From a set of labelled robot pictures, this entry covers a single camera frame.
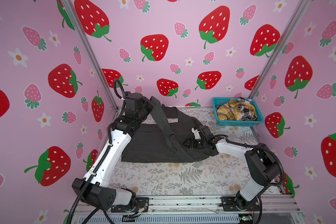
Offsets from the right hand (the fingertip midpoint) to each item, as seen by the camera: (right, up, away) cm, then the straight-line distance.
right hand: (186, 143), depth 91 cm
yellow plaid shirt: (+37, +23, +15) cm, 46 cm away
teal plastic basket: (+29, +31, +23) cm, 49 cm away
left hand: (-19, +26, -20) cm, 38 cm away
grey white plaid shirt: (+46, +20, +9) cm, 51 cm away
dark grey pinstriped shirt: (-17, +5, -4) cm, 18 cm away
